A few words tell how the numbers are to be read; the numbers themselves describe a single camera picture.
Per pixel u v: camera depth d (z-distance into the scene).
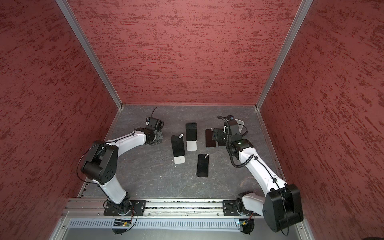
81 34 0.81
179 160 0.90
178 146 0.86
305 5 0.71
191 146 0.97
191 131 0.90
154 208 0.76
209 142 0.98
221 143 0.97
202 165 0.88
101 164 0.48
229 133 0.62
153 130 0.76
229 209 0.74
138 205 0.75
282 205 0.39
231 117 0.74
